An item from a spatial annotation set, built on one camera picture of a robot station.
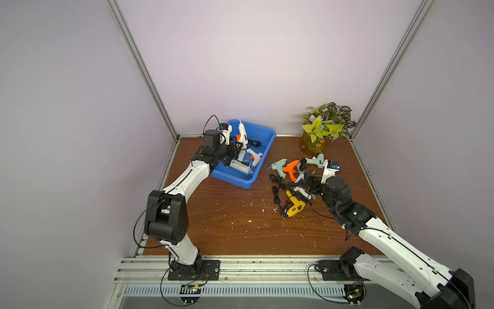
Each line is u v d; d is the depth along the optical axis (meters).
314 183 0.67
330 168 0.65
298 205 0.89
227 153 0.77
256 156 1.07
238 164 1.03
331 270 0.72
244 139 0.89
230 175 0.89
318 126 0.93
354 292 0.70
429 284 0.40
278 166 1.03
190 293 0.72
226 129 0.79
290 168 1.02
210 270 0.73
